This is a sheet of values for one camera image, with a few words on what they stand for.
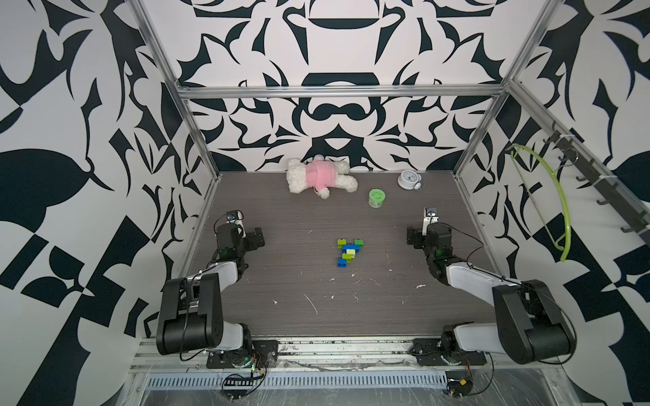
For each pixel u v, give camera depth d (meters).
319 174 1.08
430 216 0.78
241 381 0.73
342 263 0.90
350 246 0.94
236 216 0.82
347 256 0.92
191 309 0.47
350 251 0.92
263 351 0.74
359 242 0.96
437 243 0.68
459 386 0.71
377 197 1.05
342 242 0.95
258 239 0.86
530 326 0.43
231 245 0.70
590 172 0.59
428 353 0.73
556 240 0.70
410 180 1.13
